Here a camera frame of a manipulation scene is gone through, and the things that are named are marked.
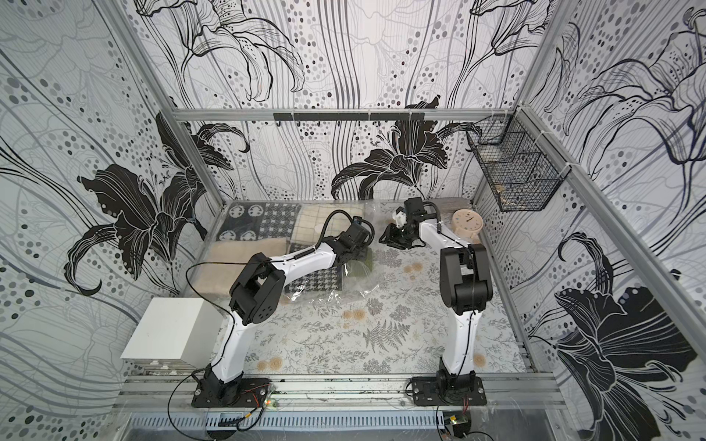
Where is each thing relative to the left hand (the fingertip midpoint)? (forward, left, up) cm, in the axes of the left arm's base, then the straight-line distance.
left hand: (358, 249), depth 100 cm
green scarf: (-10, 0, +3) cm, 10 cm away
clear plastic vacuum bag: (-6, -11, -3) cm, 13 cm away
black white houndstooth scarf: (-14, +10, +1) cm, 17 cm away
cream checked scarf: (+12, +20, +1) cm, 23 cm away
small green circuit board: (-51, -28, -3) cm, 58 cm away
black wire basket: (+17, -55, +25) cm, 63 cm away
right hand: (+3, -11, +4) cm, 12 cm away
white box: (-34, +44, +9) cm, 57 cm away
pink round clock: (+14, -44, 0) cm, 46 cm away
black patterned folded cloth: (+13, +46, -1) cm, 48 cm away
